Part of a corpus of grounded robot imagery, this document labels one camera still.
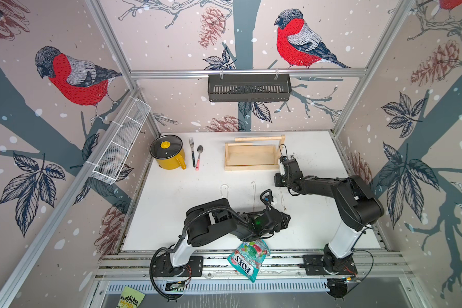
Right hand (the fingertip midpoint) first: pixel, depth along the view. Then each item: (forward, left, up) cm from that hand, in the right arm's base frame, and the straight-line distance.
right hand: (277, 174), depth 100 cm
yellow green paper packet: (-54, +57, 0) cm, 79 cm away
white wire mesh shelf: (-11, +77, +20) cm, 81 cm away
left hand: (-24, -5, +1) cm, 25 cm away
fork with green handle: (+22, +51, -1) cm, 56 cm away
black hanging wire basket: (+41, +7, +27) cm, 49 cm away
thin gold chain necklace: (-4, +13, -1) cm, 13 cm away
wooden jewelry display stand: (+15, +12, -1) cm, 19 cm away
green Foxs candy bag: (-40, +16, +2) cm, 43 cm away
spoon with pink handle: (+17, +45, -1) cm, 48 cm away
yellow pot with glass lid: (+5, +57, +11) cm, 58 cm away
